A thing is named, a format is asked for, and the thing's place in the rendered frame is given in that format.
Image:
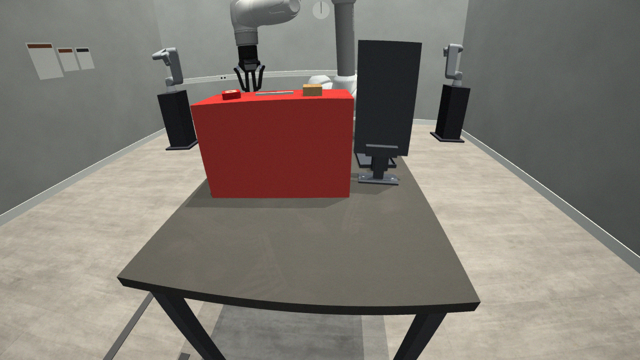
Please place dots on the tan cardboard box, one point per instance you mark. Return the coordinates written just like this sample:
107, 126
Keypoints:
310, 90

